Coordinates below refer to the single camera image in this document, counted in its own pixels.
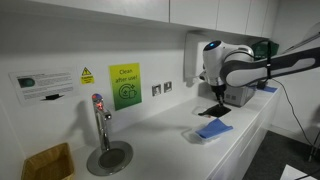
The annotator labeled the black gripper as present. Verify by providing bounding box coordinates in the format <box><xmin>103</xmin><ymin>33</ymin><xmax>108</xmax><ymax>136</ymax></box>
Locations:
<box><xmin>212</xmin><ymin>84</ymin><xmax>228</xmax><ymax>108</ymax></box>

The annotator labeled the blue fabric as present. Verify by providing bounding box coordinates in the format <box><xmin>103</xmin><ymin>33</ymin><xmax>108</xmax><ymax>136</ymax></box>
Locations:
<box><xmin>195</xmin><ymin>117</ymin><xmax>234</xmax><ymax>140</ymax></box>

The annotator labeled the clear plastic bowl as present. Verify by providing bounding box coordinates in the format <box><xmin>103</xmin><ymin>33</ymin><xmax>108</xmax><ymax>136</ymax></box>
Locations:
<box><xmin>181</xmin><ymin>123</ymin><xmax>231</xmax><ymax>145</ymax></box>

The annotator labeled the silver countertop appliance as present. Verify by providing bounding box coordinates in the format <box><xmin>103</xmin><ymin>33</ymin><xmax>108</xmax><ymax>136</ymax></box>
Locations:
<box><xmin>223</xmin><ymin>84</ymin><xmax>258</xmax><ymax>108</ymax></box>

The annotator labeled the small black box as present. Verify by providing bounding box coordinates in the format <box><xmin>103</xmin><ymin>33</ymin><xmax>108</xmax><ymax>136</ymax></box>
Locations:
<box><xmin>256</xmin><ymin>79</ymin><xmax>268</xmax><ymax>90</ymax></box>

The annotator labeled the flat blue item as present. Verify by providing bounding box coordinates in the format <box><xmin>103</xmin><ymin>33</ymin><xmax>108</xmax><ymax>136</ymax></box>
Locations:
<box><xmin>258</xmin><ymin>85</ymin><xmax>278</xmax><ymax>94</ymax></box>

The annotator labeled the white paper towel dispenser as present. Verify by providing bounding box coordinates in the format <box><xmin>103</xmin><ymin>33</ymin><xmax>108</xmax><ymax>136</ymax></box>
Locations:
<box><xmin>183</xmin><ymin>32</ymin><xmax>213</xmax><ymax>81</ymax></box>

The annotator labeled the white base cabinet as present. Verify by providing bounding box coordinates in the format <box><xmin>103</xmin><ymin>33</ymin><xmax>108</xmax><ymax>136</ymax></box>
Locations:
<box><xmin>206</xmin><ymin>91</ymin><xmax>282</xmax><ymax>180</ymax></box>

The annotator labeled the green first aid box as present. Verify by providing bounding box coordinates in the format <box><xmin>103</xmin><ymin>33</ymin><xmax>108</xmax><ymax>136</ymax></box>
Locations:
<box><xmin>251</xmin><ymin>39</ymin><xmax>280</xmax><ymax>62</ymax></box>

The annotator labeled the white upper cabinet door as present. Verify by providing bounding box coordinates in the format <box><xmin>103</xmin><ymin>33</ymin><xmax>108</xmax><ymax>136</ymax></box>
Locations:
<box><xmin>169</xmin><ymin>0</ymin><xmax>220</xmax><ymax>30</ymax></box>
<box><xmin>216</xmin><ymin>0</ymin><xmax>251</xmax><ymax>35</ymax></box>
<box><xmin>245</xmin><ymin>0</ymin><xmax>279</xmax><ymax>38</ymax></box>
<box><xmin>29</xmin><ymin>0</ymin><xmax>170</xmax><ymax>24</ymax></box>

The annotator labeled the green clean after use poster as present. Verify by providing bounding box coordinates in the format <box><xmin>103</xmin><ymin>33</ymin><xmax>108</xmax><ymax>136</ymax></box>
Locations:
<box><xmin>108</xmin><ymin>62</ymin><xmax>143</xmax><ymax>112</ymax></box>

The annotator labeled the round metal drain tray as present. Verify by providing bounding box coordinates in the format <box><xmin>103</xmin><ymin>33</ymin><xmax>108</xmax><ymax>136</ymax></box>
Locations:
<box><xmin>86</xmin><ymin>140</ymin><xmax>134</xmax><ymax>177</ymax></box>

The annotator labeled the yellow warning sign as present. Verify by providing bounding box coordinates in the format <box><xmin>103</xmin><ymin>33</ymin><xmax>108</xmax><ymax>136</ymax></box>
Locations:
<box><xmin>79</xmin><ymin>66</ymin><xmax>95</xmax><ymax>85</ymax></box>

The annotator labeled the white instruction sheet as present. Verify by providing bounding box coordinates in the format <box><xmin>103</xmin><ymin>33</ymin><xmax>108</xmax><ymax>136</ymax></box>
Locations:
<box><xmin>8</xmin><ymin>68</ymin><xmax>79</xmax><ymax>106</ymax></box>

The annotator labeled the yellow sponge holder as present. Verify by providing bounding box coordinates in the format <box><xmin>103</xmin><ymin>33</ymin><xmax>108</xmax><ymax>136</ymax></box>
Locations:
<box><xmin>20</xmin><ymin>142</ymin><xmax>76</xmax><ymax>180</ymax></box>

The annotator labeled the silver wall switch plate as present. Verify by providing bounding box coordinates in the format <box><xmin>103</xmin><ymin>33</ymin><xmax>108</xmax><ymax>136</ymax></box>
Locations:
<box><xmin>151</xmin><ymin>84</ymin><xmax>162</xmax><ymax>97</ymax></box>
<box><xmin>163</xmin><ymin>81</ymin><xmax>173</xmax><ymax>94</ymax></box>

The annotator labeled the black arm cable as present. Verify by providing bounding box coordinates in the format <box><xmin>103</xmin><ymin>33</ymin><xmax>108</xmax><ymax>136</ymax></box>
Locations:
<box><xmin>256</xmin><ymin>39</ymin><xmax>274</xmax><ymax>88</ymax></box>

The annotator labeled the black hanging cable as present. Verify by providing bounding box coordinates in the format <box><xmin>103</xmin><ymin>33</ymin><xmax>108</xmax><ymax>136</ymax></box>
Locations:
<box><xmin>271</xmin><ymin>78</ymin><xmax>320</xmax><ymax>163</ymax></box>

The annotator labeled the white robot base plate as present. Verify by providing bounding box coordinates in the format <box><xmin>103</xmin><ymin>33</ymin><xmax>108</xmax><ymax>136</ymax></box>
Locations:
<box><xmin>279</xmin><ymin>164</ymin><xmax>314</xmax><ymax>180</ymax></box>

